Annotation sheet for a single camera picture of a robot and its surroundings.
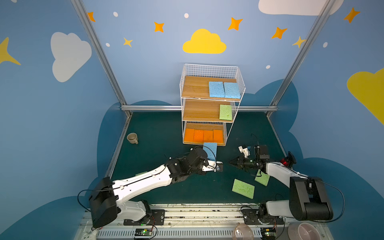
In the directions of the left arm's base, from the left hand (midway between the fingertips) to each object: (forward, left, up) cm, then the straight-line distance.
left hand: (206, 153), depth 75 cm
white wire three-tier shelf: (+27, +4, +4) cm, 28 cm away
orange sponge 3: (+24, -4, -18) cm, 30 cm away
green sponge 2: (-12, -22, -18) cm, 31 cm away
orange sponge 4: (+25, -11, -18) cm, 32 cm away
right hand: (+2, -15, -12) cm, 20 cm away
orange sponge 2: (+24, +3, -18) cm, 30 cm away
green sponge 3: (-6, -35, -19) cm, 40 cm away
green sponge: (+24, -12, +6) cm, 28 cm away
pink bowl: (-31, -48, -20) cm, 60 cm away
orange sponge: (+24, +10, -18) cm, 32 cm away
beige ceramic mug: (+21, +49, -17) cm, 56 cm away
